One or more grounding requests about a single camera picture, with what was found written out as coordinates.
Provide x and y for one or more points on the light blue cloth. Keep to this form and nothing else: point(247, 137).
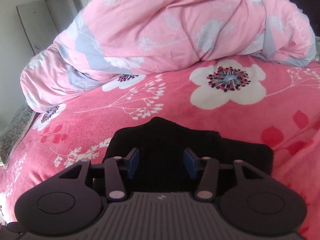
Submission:
point(26, 102)

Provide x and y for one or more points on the pink floral blanket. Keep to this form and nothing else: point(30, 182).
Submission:
point(175, 105)

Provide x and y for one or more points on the white wardrobe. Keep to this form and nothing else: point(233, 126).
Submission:
point(37, 20)

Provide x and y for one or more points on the black beaded collar sweater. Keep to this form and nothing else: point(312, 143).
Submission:
point(162, 140)

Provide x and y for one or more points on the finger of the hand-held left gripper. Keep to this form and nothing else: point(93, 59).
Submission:
point(189, 163)
point(133, 163)

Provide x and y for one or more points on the pink and grey floral quilt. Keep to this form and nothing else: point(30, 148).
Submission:
point(150, 30)

